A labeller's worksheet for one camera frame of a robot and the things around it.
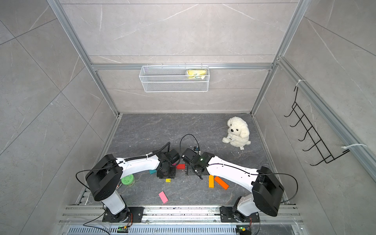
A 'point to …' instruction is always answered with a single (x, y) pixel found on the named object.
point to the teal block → (152, 171)
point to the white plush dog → (238, 133)
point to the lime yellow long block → (168, 179)
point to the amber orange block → (211, 181)
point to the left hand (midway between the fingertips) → (173, 174)
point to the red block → (181, 166)
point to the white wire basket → (172, 79)
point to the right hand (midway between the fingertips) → (194, 170)
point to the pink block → (163, 197)
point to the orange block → (221, 183)
